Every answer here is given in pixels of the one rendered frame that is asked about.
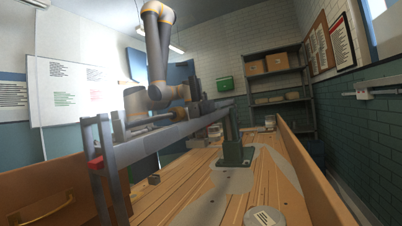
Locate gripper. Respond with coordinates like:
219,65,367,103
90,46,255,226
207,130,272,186
188,75,203,103

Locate grey beam top blocks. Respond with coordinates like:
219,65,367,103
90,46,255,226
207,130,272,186
187,99,218,120

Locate brass main poise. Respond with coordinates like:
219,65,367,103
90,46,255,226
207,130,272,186
168,106,187,124

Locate grey scale beam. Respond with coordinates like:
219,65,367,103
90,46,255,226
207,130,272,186
112,99,237,171

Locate grey banded test weight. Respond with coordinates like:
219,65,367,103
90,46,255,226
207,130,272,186
207,124,223,143

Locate grey weight rest block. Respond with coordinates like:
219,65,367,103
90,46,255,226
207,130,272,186
184,138,211,150

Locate grey fraction bar rod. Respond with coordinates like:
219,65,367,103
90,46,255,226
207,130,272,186
125,112,177,130

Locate green scale pillar stand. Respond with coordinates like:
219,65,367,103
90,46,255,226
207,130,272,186
215,105,256,168

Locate red lock lever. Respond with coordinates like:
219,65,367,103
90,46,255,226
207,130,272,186
87,155,105,171

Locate blue door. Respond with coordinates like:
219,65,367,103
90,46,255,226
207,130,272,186
146,58,196,127

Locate long ceiling light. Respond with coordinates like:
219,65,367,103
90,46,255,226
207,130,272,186
134,24,186,55

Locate small brown cardboard box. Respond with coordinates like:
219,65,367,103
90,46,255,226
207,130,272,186
244,59,266,77

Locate grey banded cylinder jar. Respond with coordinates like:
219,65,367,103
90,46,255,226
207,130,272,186
264,114,277,129

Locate grey rod end block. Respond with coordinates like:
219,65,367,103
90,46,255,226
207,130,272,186
110,109,128,145

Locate large brown cardboard box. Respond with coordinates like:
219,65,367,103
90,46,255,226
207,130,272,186
265,52,290,73

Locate small grey cube block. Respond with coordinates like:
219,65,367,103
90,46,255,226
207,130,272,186
147,173,162,186

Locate grey metal shelf unit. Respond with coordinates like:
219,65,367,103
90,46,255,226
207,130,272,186
241,42,319,140

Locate cork notice board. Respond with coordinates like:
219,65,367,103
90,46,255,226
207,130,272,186
302,8,336,78

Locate white board with text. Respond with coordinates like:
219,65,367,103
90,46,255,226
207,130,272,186
25,54,134,129

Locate blue bin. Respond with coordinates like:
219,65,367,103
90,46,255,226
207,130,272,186
300,138,326,176

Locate tan wooden bench backboard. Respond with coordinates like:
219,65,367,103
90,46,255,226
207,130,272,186
275,113,359,226

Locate white labelled round tin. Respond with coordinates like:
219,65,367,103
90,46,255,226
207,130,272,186
243,205,287,226

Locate black framed red-white poster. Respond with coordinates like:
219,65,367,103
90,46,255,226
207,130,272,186
328,11,358,73

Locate brown wooden box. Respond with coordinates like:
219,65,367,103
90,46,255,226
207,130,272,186
0,150,134,226

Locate window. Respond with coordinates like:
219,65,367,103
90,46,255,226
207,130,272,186
357,0,402,63

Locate green wall box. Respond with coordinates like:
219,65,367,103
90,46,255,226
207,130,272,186
215,75,236,93

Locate blue wall panel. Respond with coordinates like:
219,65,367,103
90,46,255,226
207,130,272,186
125,47,149,84

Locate grey beam end frame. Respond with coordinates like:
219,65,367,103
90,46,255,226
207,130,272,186
79,113,132,226

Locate white vertical wall pipe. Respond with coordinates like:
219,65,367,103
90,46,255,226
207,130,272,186
33,8,48,161

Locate white wall trunking with socket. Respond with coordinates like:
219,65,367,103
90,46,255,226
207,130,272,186
341,73,402,101

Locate white text wall poster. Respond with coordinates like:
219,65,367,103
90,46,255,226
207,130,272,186
0,79,30,124

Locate brass box handle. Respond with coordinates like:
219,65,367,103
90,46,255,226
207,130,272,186
6,188,76,226

